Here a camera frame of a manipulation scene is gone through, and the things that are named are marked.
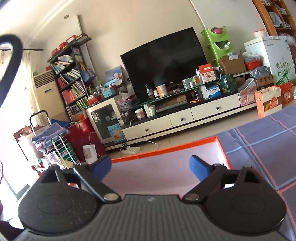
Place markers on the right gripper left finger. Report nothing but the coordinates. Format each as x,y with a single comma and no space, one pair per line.
91,176

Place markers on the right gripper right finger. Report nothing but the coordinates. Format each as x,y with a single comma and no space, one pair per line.
210,177

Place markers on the white paper bag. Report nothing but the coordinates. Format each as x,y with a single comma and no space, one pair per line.
90,153

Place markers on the white power strip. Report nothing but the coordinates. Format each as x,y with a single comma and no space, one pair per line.
131,150

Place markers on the orange storage box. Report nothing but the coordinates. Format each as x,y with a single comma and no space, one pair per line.
163,172

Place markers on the shopping trolley cart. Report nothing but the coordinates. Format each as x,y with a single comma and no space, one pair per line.
54,144

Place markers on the glass door side cabinet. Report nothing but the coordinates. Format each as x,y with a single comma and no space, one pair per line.
106,120

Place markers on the white TV cabinet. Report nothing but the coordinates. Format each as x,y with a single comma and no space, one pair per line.
183,109

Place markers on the blue plaid bed cover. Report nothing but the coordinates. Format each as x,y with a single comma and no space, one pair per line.
268,145

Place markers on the white standing air conditioner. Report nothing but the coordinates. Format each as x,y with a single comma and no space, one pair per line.
48,96

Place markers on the orange gift bag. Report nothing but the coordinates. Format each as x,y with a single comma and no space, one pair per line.
268,101

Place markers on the black bookshelf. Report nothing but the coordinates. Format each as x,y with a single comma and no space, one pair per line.
73,77

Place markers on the black flat television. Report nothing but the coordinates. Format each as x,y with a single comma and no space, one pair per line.
167,60

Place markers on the green stacking bins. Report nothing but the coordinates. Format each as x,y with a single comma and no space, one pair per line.
218,43

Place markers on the white small refrigerator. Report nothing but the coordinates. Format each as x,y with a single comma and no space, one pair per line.
274,53

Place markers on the wooden display shelf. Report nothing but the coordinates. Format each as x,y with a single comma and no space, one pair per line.
277,17

